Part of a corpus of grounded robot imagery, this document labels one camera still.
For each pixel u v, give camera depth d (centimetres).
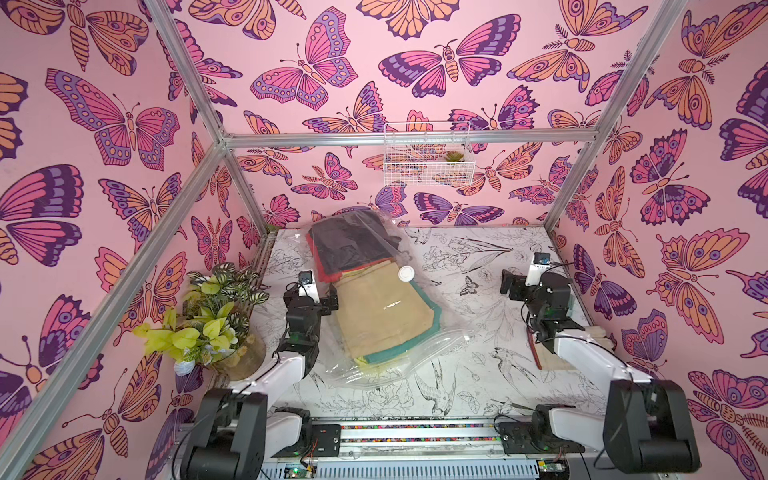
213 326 67
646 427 41
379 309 90
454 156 92
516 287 78
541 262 73
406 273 94
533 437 71
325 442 74
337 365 76
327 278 98
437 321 90
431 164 106
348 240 106
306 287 73
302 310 66
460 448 73
